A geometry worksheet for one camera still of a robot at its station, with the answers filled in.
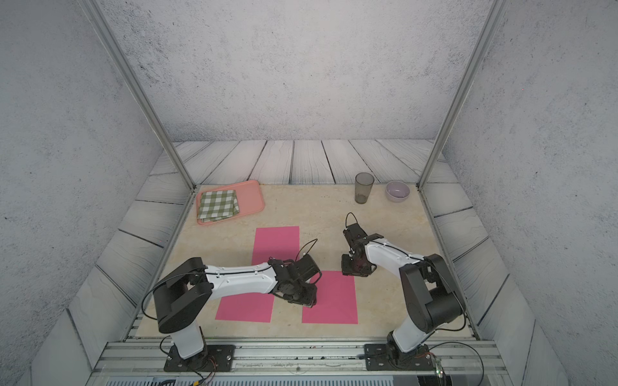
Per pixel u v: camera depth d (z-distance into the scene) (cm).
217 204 113
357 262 71
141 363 75
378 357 73
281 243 102
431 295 45
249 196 118
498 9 70
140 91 88
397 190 115
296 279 67
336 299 85
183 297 45
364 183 105
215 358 72
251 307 83
